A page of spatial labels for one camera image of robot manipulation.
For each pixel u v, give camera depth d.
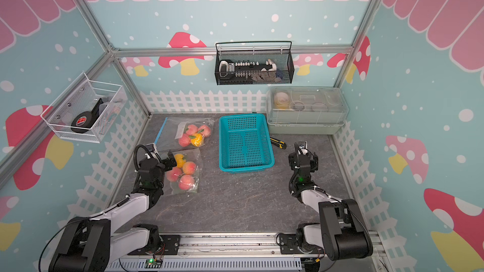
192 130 1.05
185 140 1.02
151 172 0.66
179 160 0.92
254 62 0.91
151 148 0.74
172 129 1.12
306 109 1.01
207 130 1.05
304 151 0.76
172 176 0.86
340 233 0.42
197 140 1.00
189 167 0.90
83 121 0.70
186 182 0.85
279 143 1.05
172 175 0.85
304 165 0.67
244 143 1.06
